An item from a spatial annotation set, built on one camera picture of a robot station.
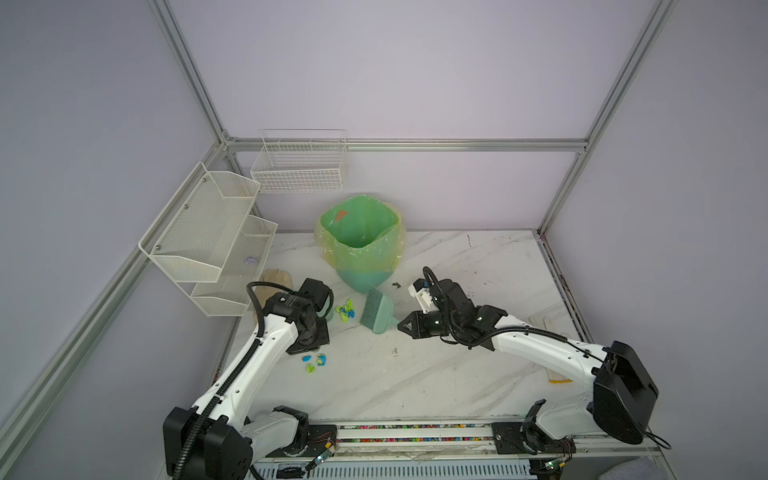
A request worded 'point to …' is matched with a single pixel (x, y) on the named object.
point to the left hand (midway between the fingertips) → (311, 347)
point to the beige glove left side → (278, 277)
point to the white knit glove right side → (542, 322)
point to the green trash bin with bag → (362, 239)
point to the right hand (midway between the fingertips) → (397, 327)
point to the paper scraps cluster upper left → (346, 311)
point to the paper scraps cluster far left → (321, 361)
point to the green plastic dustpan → (328, 304)
